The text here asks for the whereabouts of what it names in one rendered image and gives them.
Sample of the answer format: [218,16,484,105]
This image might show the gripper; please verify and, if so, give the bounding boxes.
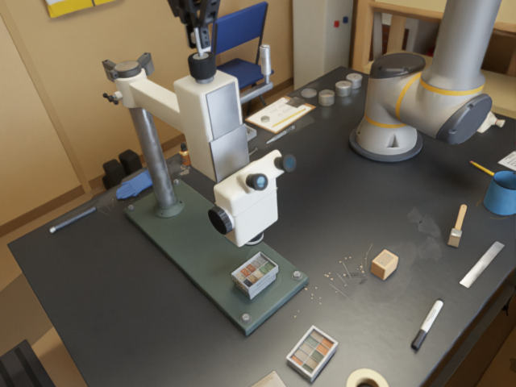
[166,0,221,56]

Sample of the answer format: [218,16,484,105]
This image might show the white microscope boom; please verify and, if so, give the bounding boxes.
[114,69,250,183]

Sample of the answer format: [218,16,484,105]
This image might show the white microscope head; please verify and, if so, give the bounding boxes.
[212,148,298,248]

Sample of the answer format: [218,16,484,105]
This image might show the black ribbed coarse knob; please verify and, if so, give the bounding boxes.
[207,205,235,236]

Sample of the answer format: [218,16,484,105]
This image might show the grey chip tray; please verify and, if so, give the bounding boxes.
[285,324,339,383]
[230,252,280,301]

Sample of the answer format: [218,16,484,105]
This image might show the blue folding chair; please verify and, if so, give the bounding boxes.
[214,1,275,118]

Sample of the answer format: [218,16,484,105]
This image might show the white grey cylinder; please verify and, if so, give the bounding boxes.
[259,43,272,85]

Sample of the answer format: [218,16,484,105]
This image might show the brown clipboard with paper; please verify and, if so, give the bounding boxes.
[244,95,317,135]

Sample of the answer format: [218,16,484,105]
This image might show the white cabinet with buttons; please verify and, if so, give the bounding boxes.
[292,0,356,92]

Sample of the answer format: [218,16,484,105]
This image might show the yellow poster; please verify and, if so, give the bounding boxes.
[44,0,124,19]

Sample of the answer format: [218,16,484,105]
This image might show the grey pen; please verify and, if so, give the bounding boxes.
[265,124,297,145]

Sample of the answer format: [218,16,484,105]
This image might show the black boxes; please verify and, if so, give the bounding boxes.
[102,148,142,189]

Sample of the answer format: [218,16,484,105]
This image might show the blue glove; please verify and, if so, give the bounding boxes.
[115,168,155,201]

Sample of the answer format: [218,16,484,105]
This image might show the grey metal rod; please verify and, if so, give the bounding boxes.
[48,205,98,235]

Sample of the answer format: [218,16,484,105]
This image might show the wooden cube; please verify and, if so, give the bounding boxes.
[370,248,400,282]

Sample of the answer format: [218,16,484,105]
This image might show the yellow pencil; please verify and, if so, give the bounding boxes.
[468,160,496,177]

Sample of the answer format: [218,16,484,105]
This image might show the blue cup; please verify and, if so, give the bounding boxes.
[482,169,516,216]

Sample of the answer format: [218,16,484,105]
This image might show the steel ruler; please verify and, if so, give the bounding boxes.
[459,240,506,289]

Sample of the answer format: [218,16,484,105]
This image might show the black white marker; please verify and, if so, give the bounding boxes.
[410,298,445,351]

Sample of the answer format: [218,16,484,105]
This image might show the black ribbed case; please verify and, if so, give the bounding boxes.
[0,339,56,387]

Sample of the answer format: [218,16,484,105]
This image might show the beige tape roll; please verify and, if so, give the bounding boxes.
[345,367,390,387]

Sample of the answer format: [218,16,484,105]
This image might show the black boom handle knob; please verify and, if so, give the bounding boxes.
[187,47,218,85]

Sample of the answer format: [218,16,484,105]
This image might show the grey winged post collar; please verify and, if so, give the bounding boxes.
[101,51,156,82]

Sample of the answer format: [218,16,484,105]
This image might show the grey microscope post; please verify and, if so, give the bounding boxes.
[129,105,179,211]

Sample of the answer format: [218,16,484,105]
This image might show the green microscope base plate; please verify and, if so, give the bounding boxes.
[123,177,310,338]

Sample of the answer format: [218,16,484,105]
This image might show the wooden handled brush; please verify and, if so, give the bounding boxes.
[447,203,468,248]

